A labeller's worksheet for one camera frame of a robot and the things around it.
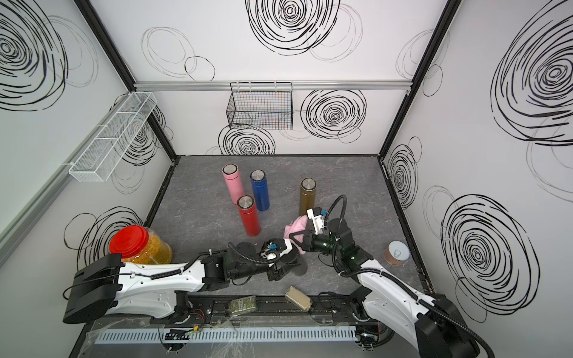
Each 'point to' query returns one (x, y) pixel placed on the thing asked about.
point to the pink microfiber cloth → (298, 224)
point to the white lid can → (396, 253)
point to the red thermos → (247, 206)
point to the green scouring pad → (243, 305)
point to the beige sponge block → (298, 298)
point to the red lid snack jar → (139, 245)
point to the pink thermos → (230, 174)
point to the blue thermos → (258, 178)
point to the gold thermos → (308, 188)
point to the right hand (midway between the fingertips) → (290, 239)
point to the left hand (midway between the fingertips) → (296, 254)
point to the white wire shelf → (96, 160)
